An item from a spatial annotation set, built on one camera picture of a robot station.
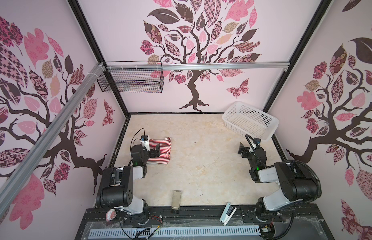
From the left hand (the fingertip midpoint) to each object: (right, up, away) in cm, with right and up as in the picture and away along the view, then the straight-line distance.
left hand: (153, 144), depth 94 cm
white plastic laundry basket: (+71, +16, +20) cm, 76 cm away
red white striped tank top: (+8, -8, -2) cm, 11 cm away
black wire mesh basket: (-14, +44, +1) cm, 47 cm away
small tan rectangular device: (+16, -28, -18) cm, 37 cm away
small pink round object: (-14, -31, -24) cm, 41 cm away
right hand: (+61, +1, -1) cm, 61 cm away
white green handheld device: (+42, -32, -21) cm, 57 cm away
